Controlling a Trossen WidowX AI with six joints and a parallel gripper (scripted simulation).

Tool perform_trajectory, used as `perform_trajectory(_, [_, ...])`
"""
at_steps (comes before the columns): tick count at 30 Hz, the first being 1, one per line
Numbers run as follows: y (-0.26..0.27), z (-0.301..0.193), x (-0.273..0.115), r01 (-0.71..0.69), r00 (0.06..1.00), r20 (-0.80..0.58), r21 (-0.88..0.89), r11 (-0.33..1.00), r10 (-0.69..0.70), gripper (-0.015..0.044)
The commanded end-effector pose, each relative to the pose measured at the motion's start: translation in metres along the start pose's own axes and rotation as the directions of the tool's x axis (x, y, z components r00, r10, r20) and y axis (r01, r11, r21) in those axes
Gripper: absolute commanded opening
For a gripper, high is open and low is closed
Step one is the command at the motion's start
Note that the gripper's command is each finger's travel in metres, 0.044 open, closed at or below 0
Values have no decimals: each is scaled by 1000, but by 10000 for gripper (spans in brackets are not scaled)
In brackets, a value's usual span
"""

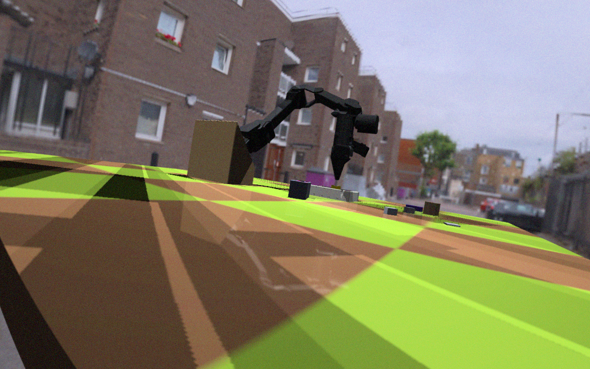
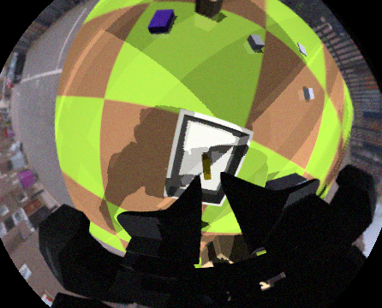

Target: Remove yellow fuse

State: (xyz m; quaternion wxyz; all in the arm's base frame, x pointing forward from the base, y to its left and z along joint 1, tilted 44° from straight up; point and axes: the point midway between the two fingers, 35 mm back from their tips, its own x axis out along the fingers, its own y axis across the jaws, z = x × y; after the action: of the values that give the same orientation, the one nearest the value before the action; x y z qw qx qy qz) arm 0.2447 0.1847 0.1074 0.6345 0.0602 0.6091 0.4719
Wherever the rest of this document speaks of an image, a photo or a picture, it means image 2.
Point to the white tray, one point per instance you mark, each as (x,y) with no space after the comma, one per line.
(224,142)

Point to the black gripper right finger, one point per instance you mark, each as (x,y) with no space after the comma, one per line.
(258,209)

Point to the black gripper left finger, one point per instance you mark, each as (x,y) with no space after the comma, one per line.
(182,221)

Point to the yellow blade fuse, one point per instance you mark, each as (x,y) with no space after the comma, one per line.
(206,164)

